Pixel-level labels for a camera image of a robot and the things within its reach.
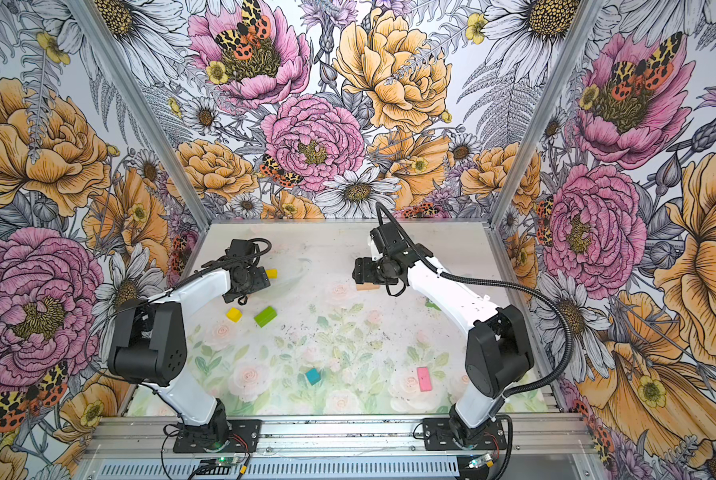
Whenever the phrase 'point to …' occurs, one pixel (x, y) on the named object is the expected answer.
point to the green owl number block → (431, 304)
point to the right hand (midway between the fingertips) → (365, 283)
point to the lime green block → (266, 317)
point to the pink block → (424, 379)
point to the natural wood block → (366, 286)
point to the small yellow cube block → (234, 314)
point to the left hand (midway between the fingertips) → (249, 293)
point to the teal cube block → (313, 376)
